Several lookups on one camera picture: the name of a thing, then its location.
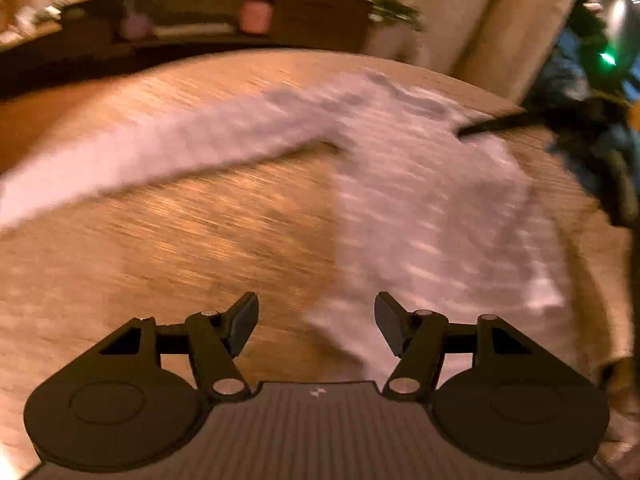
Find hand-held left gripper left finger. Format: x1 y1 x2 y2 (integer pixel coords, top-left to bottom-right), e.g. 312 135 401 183
99 291 260 403

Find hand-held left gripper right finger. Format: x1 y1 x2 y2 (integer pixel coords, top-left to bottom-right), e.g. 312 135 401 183
374 291 533 405

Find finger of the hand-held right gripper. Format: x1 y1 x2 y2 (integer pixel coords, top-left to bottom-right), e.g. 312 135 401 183
457 111 557 139

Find white lavender striped shirt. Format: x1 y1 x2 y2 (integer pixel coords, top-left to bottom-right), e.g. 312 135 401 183
0 70 567 362

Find beige curtain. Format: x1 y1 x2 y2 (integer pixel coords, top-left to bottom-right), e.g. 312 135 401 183
449 0 594 107

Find lace tablecloth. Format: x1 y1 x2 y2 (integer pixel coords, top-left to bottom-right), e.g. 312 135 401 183
0 47 632 480

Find white plant pot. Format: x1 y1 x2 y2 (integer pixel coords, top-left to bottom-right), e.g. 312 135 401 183
366 25 427 64

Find wooden sideboard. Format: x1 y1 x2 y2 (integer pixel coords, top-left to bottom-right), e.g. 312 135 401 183
0 0 377 92

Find red round lantern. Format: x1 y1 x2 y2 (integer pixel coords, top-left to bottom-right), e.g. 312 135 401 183
238 0 276 36

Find white books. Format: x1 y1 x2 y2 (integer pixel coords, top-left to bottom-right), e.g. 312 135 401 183
151 22 237 39

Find pink vase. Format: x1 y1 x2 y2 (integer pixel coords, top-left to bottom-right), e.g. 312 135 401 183
120 4 152 39

